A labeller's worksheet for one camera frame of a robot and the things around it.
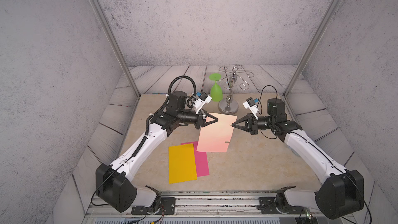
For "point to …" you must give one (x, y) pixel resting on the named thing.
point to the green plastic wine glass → (216, 93)
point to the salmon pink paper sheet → (215, 137)
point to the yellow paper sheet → (181, 163)
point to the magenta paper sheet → (201, 160)
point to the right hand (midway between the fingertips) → (235, 126)
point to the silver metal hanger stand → (228, 82)
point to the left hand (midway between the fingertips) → (217, 121)
